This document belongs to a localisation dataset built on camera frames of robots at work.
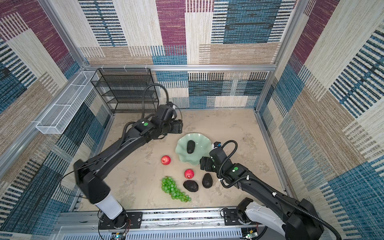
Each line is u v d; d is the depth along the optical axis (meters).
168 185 0.80
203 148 0.97
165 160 0.89
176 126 0.69
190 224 0.73
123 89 1.09
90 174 0.43
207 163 0.71
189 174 0.83
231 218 0.73
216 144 0.74
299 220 0.39
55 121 0.70
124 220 0.69
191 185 0.80
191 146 0.97
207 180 0.81
